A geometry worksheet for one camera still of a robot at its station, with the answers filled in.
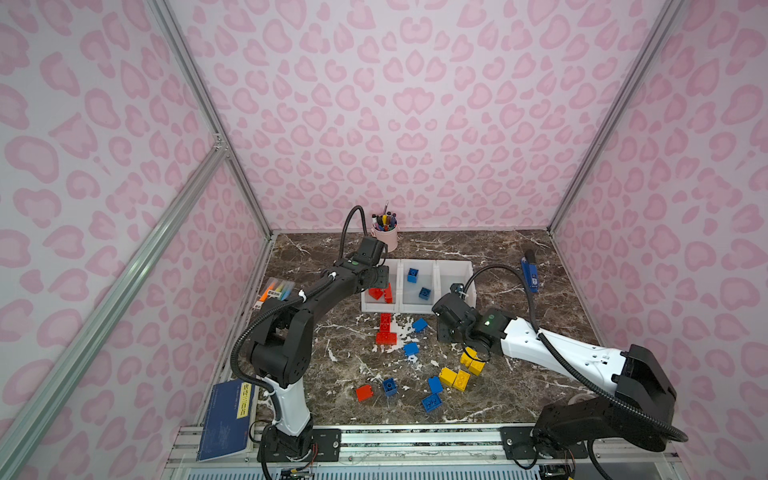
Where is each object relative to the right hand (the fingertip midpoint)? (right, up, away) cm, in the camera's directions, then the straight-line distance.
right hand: (445, 326), depth 82 cm
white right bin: (+5, +14, +23) cm, 27 cm away
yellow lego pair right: (+8, -11, +1) cm, 14 cm away
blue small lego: (-3, -16, 0) cm, 17 cm away
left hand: (-19, +15, +12) cm, 27 cm away
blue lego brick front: (-15, -16, -2) cm, 22 cm away
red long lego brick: (-16, +6, +19) cm, 25 cm away
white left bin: (-22, +4, +13) cm, 26 cm away
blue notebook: (-56, -23, -6) cm, 61 cm away
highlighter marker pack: (-55, +8, +21) cm, 59 cm away
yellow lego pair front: (+4, -15, +1) cm, 16 cm away
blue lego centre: (-9, -8, +8) cm, 14 cm away
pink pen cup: (-17, +29, +25) cm, 42 cm away
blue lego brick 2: (-4, +7, +17) cm, 19 cm away
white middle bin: (-6, +9, +22) cm, 24 cm away
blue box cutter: (+33, +14, +21) cm, 42 cm away
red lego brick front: (-22, -19, +1) cm, 29 cm away
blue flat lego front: (-4, -20, -2) cm, 20 cm away
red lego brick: (-20, +7, +18) cm, 28 cm away
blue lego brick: (-8, +13, +21) cm, 26 cm away
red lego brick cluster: (-17, -5, +8) cm, 19 cm away
